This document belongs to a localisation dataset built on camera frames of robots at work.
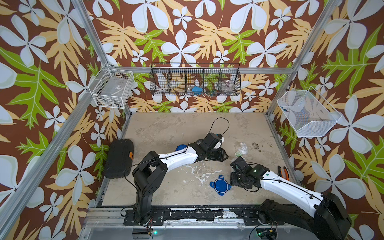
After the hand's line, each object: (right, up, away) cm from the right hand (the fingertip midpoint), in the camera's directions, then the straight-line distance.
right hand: (232, 181), depth 83 cm
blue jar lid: (-6, -4, +3) cm, 7 cm away
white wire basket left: (-69, +54, +3) cm, 88 cm away
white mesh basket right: (+43, +38, -2) cm, 57 cm away
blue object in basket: (-19, +55, +10) cm, 59 cm away
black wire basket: (-14, +62, +13) cm, 65 cm away
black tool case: (-67, +12, +6) cm, 68 cm away
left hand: (-2, +15, -1) cm, 15 cm away
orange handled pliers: (+34, +4, +5) cm, 34 cm away
